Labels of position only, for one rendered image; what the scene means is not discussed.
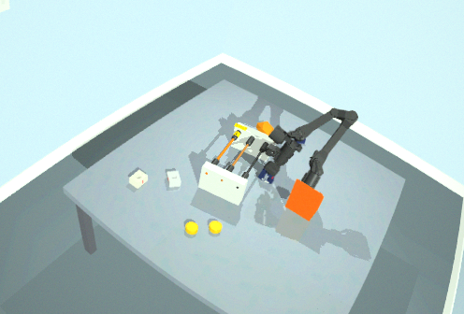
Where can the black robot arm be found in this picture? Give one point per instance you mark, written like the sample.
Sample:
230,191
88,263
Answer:
279,135

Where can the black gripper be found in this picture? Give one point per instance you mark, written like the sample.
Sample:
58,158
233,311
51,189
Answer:
273,168

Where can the yellow short cylinder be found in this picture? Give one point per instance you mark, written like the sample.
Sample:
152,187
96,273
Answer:
191,228
215,227

